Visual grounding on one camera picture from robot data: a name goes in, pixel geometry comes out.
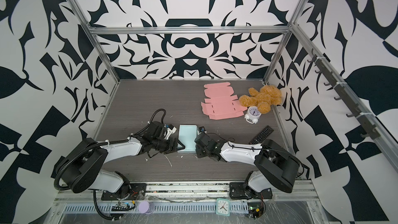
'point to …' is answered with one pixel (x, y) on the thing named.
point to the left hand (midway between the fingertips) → (183, 146)
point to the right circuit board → (256, 209)
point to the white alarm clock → (253, 114)
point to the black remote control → (262, 136)
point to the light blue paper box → (187, 135)
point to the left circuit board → (124, 207)
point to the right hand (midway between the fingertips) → (198, 148)
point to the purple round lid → (146, 207)
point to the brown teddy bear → (268, 95)
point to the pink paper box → (221, 104)
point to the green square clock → (223, 207)
